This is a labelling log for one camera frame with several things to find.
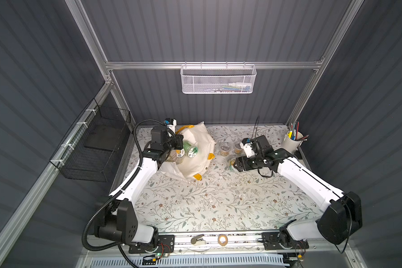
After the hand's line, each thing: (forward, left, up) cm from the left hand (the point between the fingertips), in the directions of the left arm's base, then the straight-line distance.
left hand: (184, 136), depth 82 cm
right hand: (-10, -30, -9) cm, 32 cm away
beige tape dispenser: (-41, -7, -24) cm, 48 cm away
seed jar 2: (-10, -23, -11) cm, 28 cm away
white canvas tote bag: (-4, -4, -22) cm, 22 cm away
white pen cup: (+12, -65, -16) cm, 68 cm away
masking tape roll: (-41, -16, -25) cm, 51 cm away
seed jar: (+1, +4, -15) cm, 15 cm away
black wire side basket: (-11, +41, +3) cm, 43 cm away
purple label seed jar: (+7, -22, -20) cm, 30 cm away
